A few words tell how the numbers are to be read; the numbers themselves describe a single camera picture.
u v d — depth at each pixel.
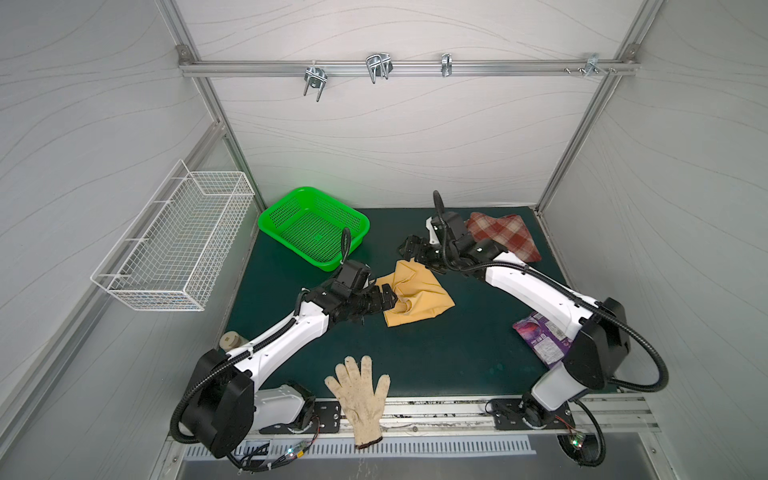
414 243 0.72
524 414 0.68
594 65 0.76
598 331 0.43
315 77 0.79
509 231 1.10
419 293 0.86
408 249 0.72
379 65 0.77
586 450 0.72
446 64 0.78
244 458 0.68
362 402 0.75
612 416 0.75
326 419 0.73
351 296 0.63
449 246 0.61
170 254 0.68
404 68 0.79
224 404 0.40
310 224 1.15
